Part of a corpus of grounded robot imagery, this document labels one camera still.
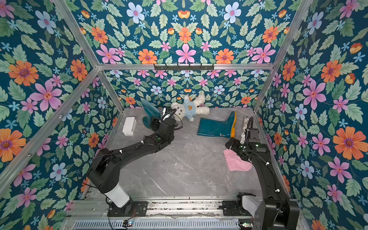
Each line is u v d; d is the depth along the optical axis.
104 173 0.45
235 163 0.88
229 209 0.73
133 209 0.68
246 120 1.09
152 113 0.84
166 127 0.64
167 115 0.88
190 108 1.10
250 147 0.56
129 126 1.06
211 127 1.05
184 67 0.93
